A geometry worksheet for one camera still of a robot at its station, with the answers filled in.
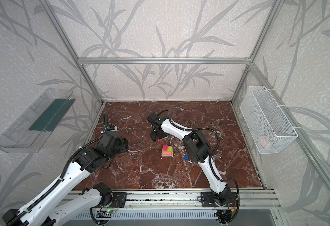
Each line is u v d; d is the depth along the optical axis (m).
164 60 0.97
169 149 0.89
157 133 0.86
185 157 0.89
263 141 0.74
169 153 0.88
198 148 0.56
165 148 0.89
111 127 1.08
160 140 0.96
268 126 0.63
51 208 0.41
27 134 0.64
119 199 0.73
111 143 0.55
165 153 0.88
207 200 0.73
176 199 0.75
